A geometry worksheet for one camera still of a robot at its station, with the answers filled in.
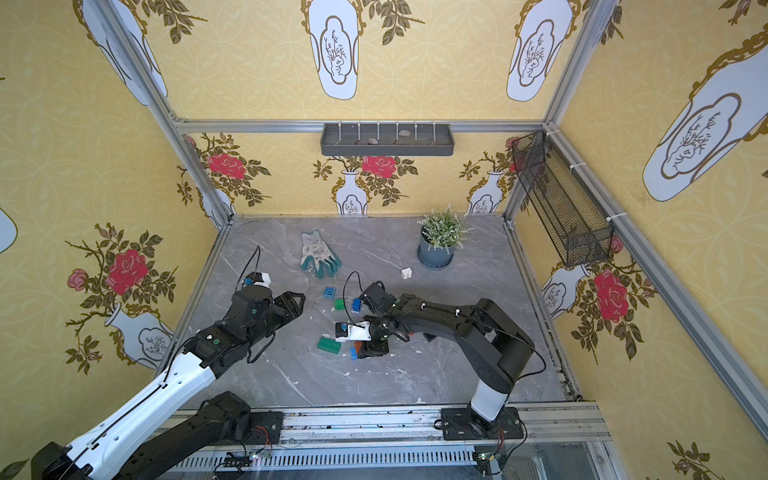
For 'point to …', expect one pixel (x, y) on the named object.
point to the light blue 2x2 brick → (329, 292)
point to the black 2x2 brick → (429, 337)
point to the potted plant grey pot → (443, 232)
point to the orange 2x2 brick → (358, 345)
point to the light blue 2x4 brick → (353, 353)
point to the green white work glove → (317, 255)
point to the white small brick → (406, 273)
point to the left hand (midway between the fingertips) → (304, 299)
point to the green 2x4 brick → (329, 344)
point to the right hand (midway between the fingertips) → (362, 347)
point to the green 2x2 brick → (339, 304)
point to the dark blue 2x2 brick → (356, 305)
